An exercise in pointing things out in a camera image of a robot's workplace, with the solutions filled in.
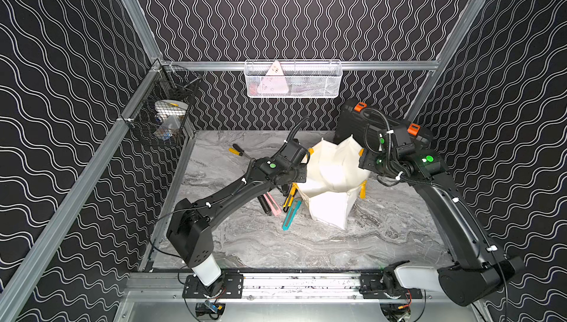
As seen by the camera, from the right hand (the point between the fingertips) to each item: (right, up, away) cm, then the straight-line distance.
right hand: (369, 159), depth 74 cm
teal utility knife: (-25, -22, +17) cm, 37 cm away
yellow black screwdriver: (-53, +4, +39) cm, 66 cm away
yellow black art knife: (-27, -18, +19) cm, 37 cm away
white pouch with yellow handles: (-7, -9, +23) cm, 26 cm away
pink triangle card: (-33, +31, +15) cm, 48 cm away
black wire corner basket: (-76, +18, +9) cm, 79 cm away
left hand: (-22, -3, +6) cm, 23 cm away
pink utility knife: (-33, -20, +18) cm, 43 cm away
